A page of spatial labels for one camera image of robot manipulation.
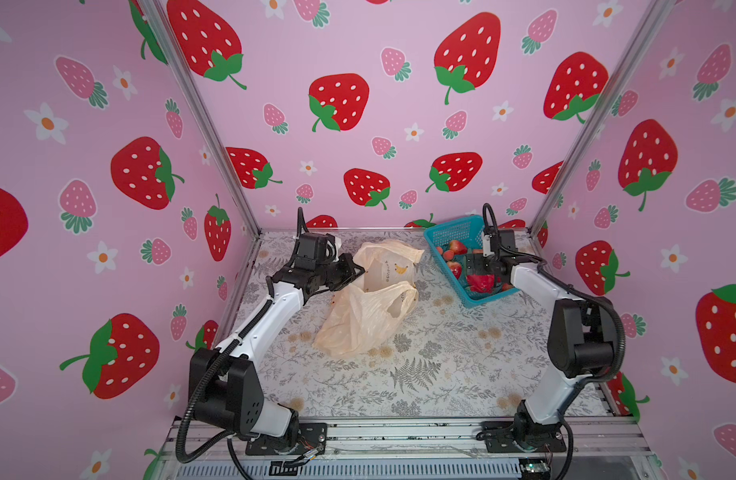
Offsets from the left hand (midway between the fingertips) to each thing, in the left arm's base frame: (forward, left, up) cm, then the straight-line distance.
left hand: (366, 267), depth 81 cm
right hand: (+13, -38, -11) cm, 41 cm away
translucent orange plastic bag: (-14, +1, -3) cm, 14 cm away
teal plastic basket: (+32, -38, -17) cm, 53 cm away
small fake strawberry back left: (+22, -30, -20) cm, 42 cm away
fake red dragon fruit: (+6, -37, -15) cm, 40 cm away
